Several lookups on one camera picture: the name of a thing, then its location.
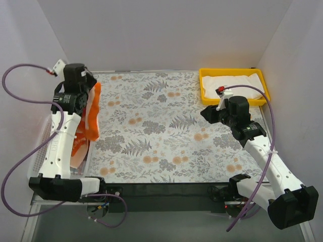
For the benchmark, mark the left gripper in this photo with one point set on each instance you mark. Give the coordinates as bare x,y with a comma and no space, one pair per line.
90,80

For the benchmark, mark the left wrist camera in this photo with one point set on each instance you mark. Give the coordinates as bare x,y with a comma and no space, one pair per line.
57,69

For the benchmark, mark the yellow plastic tray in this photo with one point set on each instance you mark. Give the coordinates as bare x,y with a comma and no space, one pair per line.
227,72

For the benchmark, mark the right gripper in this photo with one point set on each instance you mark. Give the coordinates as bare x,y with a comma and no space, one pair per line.
217,115

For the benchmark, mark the white towel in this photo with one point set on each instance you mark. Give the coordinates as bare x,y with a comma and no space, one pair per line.
210,84

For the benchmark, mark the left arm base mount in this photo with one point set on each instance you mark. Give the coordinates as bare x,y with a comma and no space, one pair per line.
106,200

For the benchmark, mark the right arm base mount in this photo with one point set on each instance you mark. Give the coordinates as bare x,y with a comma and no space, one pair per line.
231,203

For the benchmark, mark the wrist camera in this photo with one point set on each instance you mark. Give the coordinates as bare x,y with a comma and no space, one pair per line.
57,69
225,93

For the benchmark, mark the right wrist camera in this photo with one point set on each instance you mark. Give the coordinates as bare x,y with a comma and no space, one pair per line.
225,93

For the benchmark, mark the orange patterned towel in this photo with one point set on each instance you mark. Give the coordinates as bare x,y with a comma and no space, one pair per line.
88,128

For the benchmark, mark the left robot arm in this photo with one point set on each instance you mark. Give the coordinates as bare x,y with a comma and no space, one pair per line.
74,125

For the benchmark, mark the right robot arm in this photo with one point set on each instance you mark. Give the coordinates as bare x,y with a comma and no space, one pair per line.
288,201

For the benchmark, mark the white plastic basket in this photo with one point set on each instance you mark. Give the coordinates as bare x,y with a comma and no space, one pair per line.
37,159

